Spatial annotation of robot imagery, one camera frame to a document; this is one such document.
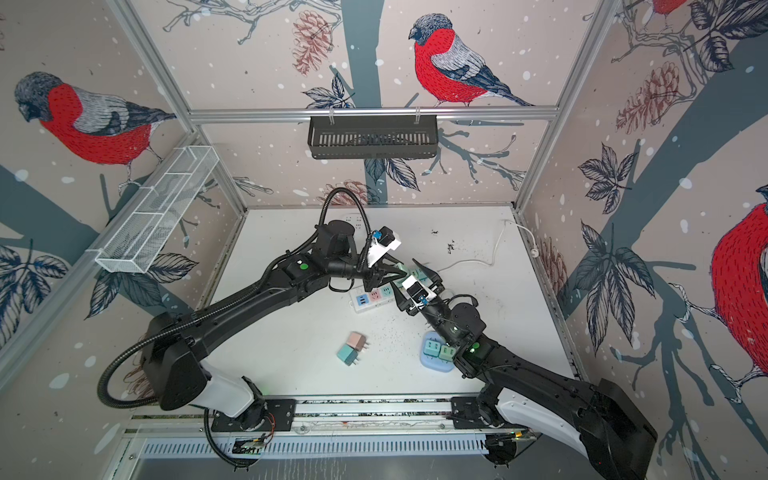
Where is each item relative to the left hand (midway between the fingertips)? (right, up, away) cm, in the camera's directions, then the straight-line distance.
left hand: (401, 269), depth 69 cm
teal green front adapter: (-15, -25, +12) cm, 32 cm away
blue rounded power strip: (+10, -27, +11) cm, 31 cm away
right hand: (0, -1, +1) cm, 1 cm away
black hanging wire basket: (-10, +44, +38) cm, 59 cm away
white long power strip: (-5, -11, +23) cm, 26 cm away
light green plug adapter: (+12, -23, +8) cm, 28 cm away
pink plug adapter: (-12, -22, +15) cm, 30 cm away
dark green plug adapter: (+5, -1, 0) cm, 5 cm away
